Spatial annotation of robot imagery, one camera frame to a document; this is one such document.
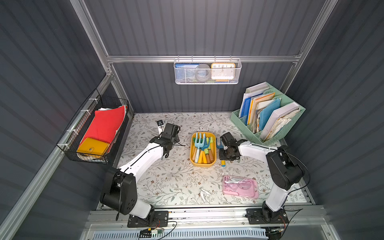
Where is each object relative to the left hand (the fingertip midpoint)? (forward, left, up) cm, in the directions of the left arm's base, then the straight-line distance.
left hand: (165, 136), depth 87 cm
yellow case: (-16, +28, +15) cm, 36 cm away
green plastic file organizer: (+17, -49, -8) cm, 53 cm away
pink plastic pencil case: (-25, -45, -15) cm, 53 cm away
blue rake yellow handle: (-10, -35, -14) cm, 39 cm away
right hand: (-5, -37, -14) cm, 40 cm away
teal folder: (+13, -62, +6) cm, 63 cm away
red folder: (-3, +27, +15) cm, 31 cm away
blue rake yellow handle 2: (-6, -21, -13) cm, 25 cm away
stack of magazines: (+16, -58, +9) cm, 61 cm away
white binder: (+7, -64, +10) cm, 65 cm away
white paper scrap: (-29, -21, -13) cm, 38 cm away
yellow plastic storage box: (-10, -25, -13) cm, 30 cm away
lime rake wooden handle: (+1, -27, -13) cm, 30 cm away
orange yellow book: (+22, -56, +8) cm, 61 cm away
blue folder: (+23, -53, -1) cm, 58 cm away
